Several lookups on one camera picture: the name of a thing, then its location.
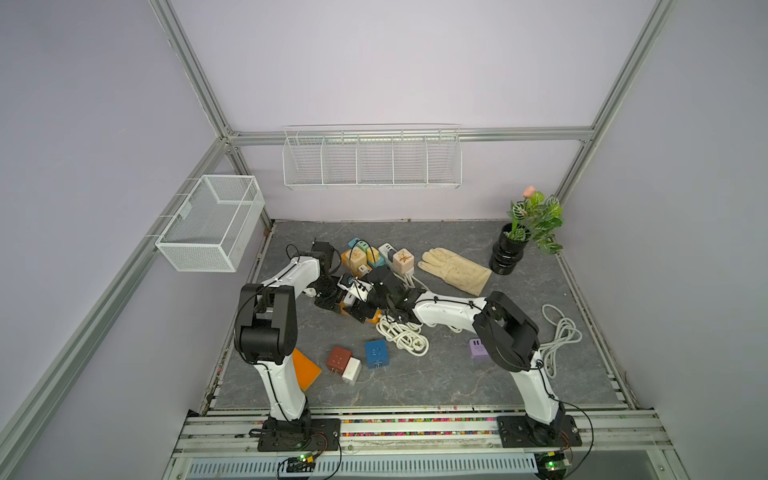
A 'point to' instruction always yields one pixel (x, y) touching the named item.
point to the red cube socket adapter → (338, 359)
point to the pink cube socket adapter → (403, 262)
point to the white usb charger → (351, 371)
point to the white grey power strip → (387, 252)
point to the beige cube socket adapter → (355, 262)
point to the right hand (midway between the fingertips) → (350, 291)
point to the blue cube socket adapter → (377, 354)
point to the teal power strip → (361, 244)
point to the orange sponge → (306, 370)
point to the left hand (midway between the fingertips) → (349, 299)
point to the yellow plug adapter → (375, 257)
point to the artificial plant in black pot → (536, 219)
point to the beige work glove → (456, 270)
